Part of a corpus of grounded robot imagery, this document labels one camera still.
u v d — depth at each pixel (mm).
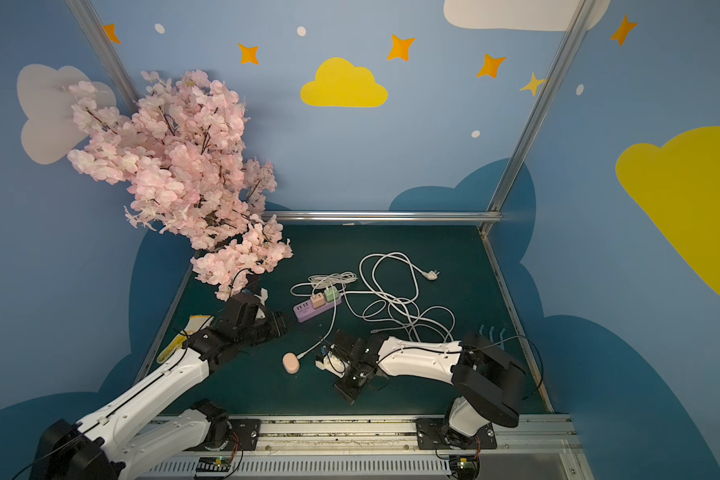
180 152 648
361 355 650
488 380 436
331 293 926
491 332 931
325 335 889
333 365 709
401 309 974
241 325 625
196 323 934
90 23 693
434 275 1046
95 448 400
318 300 929
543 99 845
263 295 775
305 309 953
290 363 843
